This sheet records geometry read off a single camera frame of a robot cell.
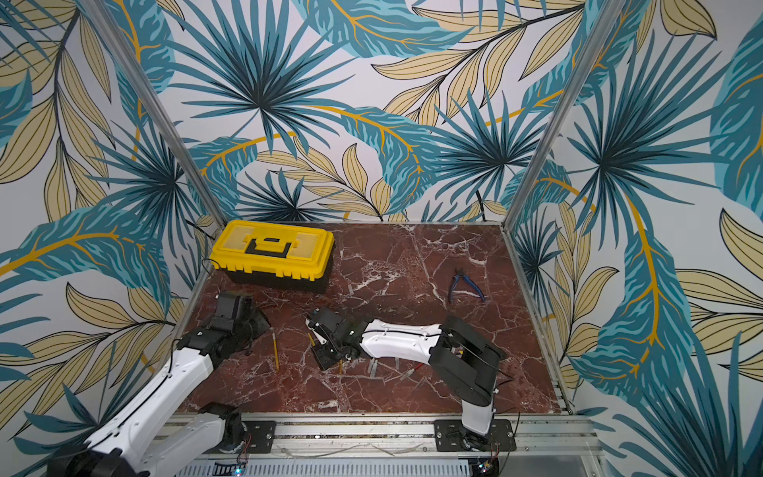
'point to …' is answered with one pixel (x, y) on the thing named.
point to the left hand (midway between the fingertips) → (265, 324)
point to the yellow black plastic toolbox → (276, 254)
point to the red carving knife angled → (410, 372)
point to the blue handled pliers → (457, 275)
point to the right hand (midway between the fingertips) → (318, 355)
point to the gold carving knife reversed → (312, 341)
